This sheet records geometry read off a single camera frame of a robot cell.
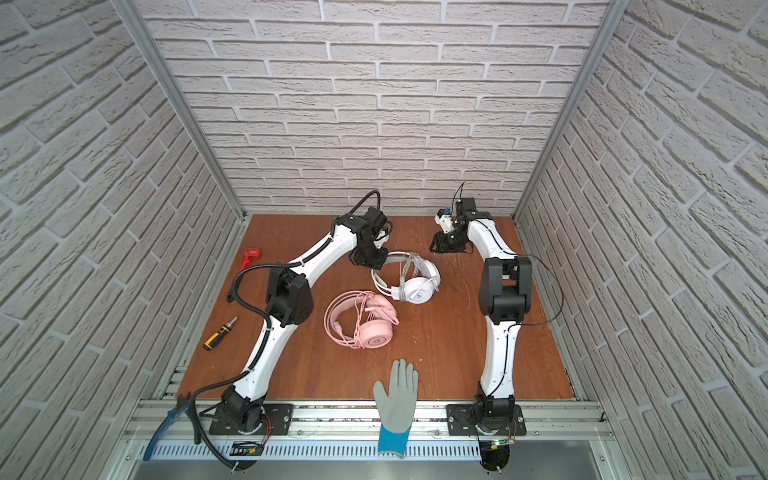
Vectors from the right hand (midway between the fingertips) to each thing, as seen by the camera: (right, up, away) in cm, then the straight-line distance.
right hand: (438, 244), depth 100 cm
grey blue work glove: (-14, -43, -24) cm, 51 cm away
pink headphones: (-21, -22, -17) cm, 34 cm away
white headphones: (-6, -15, -15) cm, 22 cm away
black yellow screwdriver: (-68, -28, -15) cm, 75 cm away
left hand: (-19, -6, -3) cm, 20 cm away
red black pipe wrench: (-68, -4, +5) cm, 68 cm away
